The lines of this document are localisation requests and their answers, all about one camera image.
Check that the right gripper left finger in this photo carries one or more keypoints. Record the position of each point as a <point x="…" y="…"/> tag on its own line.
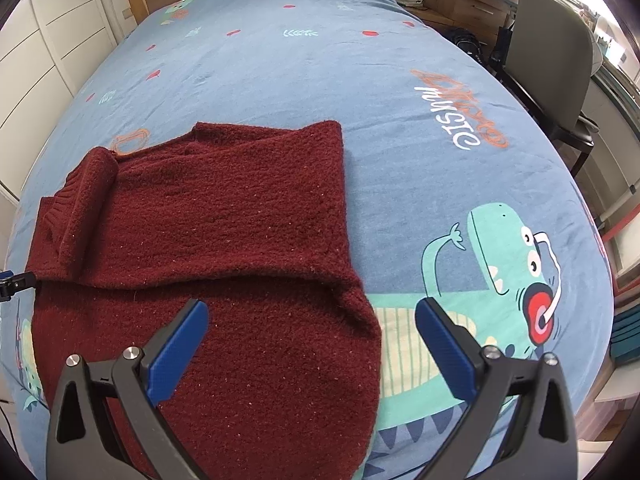
<point x="83" y="442"/>

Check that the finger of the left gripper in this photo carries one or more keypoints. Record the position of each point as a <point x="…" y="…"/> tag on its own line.
<point x="11" y="284"/>

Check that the dark red knitted sweater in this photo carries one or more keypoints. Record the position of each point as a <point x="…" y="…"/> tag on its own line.
<point x="252" y="221"/>

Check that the white wardrobe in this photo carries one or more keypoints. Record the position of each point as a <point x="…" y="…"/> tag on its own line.
<point x="49" y="49"/>

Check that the blue cartoon dinosaur bedsheet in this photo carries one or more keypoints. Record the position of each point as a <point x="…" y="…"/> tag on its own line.
<point x="451" y="189"/>

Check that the grey office chair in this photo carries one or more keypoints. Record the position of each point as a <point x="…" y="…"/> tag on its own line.
<point x="548" y="67"/>

